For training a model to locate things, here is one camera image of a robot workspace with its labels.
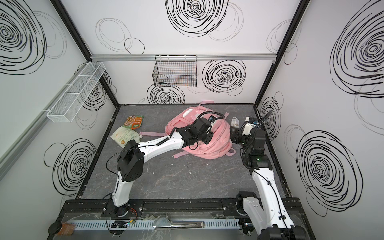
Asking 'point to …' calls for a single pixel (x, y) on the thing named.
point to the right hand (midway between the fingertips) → (232, 128)
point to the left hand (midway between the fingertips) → (212, 131)
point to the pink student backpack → (219, 146)
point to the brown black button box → (60, 228)
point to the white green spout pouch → (123, 135)
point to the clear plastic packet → (235, 122)
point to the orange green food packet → (134, 122)
